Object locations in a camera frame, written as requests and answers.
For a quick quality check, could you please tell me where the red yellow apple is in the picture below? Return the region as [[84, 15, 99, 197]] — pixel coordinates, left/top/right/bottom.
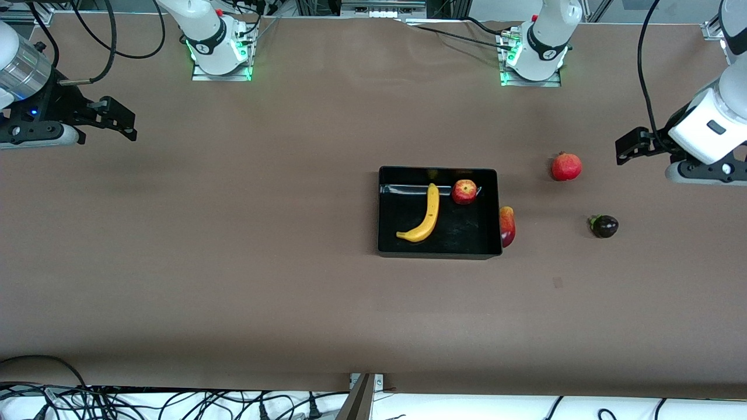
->
[[451, 179, 479, 205]]

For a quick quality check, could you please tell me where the black plastic box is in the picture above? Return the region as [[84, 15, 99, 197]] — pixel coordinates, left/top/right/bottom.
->
[[378, 166, 504, 261]]

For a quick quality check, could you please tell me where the yellow banana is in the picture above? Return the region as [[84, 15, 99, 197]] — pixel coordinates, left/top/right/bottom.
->
[[396, 183, 440, 243]]

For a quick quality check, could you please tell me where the grey equipment box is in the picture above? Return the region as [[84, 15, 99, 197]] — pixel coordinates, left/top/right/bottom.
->
[[340, 0, 428, 18]]

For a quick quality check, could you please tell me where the red pomegranate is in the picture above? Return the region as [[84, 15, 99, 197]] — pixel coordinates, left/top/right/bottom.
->
[[551, 151, 583, 182]]

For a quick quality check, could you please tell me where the dark purple eggplant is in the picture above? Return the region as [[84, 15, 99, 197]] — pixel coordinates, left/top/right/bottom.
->
[[588, 214, 619, 239]]

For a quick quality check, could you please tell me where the red orange mango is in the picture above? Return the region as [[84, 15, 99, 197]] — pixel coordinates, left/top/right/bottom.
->
[[499, 206, 517, 248]]

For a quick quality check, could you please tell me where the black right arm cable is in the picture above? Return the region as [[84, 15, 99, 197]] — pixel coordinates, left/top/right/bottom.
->
[[69, 0, 167, 59], [57, 0, 117, 83]]

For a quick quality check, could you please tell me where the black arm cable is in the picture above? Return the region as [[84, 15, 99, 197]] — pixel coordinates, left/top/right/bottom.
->
[[57, 0, 117, 83], [69, 0, 167, 59], [638, 0, 673, 152]]

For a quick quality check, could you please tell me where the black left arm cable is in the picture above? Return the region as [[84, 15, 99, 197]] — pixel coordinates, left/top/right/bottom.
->
[[638, 0, 673, 152]]

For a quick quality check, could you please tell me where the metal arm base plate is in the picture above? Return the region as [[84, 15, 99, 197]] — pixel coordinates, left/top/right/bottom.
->
[[191, 23, 257, 81], [499, 32, 562, 88]]

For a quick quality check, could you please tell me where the black cable across table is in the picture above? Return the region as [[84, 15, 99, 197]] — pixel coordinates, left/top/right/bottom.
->
[[403, 17, 511, 50]]

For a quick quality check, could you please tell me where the black cable tangle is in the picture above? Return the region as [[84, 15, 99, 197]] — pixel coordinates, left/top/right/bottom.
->
[[0, 355, 351, 420]]

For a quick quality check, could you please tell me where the grey metal camera post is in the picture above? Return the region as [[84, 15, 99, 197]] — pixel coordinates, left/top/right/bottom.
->
[[336, 373, 377, 420]]

